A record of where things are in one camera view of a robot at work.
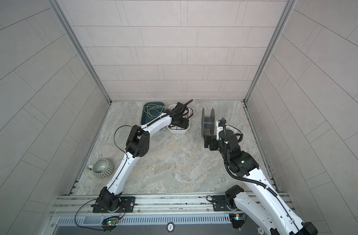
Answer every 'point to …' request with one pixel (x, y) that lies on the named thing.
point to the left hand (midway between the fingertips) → (188, 121)
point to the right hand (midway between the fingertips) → (210, 135)
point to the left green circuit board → (112, 221)
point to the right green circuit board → (237, 219)
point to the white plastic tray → (175, 129)
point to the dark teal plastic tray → (144, 118)
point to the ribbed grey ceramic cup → (101, 168)
